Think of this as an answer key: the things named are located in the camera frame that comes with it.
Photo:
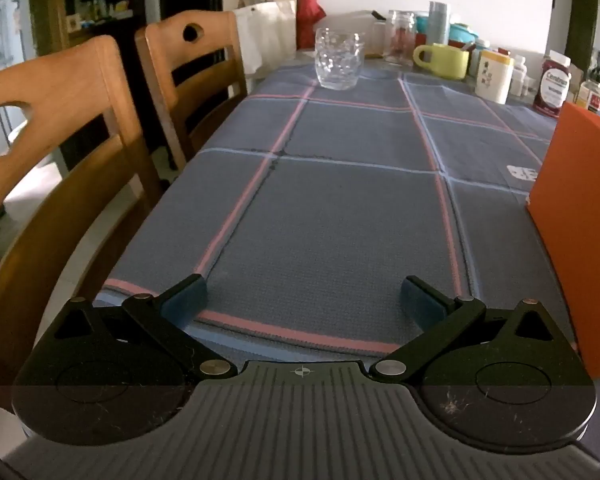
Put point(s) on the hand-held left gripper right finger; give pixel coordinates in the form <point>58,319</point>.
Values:
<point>420,300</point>

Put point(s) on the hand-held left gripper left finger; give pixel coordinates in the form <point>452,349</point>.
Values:
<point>185,297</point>

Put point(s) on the orange cardboard box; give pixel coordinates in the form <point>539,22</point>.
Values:
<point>580,235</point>

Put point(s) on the grey plaid tablecloth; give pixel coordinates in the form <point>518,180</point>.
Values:
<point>340,210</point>

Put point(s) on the white canister yellow lid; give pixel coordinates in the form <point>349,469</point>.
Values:
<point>494,77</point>

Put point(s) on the yellow-green mug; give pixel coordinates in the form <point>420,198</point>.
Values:
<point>445,62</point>

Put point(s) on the small white pill bottle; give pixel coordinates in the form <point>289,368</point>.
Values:
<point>518,77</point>

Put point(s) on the dark red vitamin bottle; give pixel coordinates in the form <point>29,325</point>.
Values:
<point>552,87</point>

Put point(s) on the wooden dining chair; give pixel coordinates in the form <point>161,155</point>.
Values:
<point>70,75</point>
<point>215,45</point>

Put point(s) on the clear glass tumbler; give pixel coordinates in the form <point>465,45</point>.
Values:
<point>339,60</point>

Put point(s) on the clear glass jar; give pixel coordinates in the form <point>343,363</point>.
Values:
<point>400,40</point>

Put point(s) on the black-capped glass bottle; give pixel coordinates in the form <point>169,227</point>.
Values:
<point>590,92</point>

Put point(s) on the teal pot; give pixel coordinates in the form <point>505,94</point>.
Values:
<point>462,35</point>

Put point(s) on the white paper bag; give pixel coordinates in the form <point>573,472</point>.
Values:
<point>265,35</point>

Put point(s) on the grey thermos flask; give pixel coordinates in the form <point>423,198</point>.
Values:
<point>439,22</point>

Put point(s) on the red umbrella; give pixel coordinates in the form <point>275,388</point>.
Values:
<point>311,5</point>

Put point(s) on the dark wooden cabinet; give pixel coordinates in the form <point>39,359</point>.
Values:
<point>45,0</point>

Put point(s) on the dark wooden door frame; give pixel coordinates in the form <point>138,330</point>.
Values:
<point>582,10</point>

